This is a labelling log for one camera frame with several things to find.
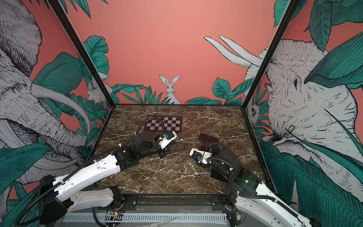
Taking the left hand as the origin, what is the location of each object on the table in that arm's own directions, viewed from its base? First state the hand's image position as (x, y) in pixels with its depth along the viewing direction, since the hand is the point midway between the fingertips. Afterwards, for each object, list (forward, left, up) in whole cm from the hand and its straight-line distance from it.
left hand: (175, 140), depth 71 cm
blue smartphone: (+16, -22, -28) cm, 39 cm away
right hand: (-4, -10, +3) cm, 11 cm away
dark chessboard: (+29, +5, -24) cm, 38 cm away
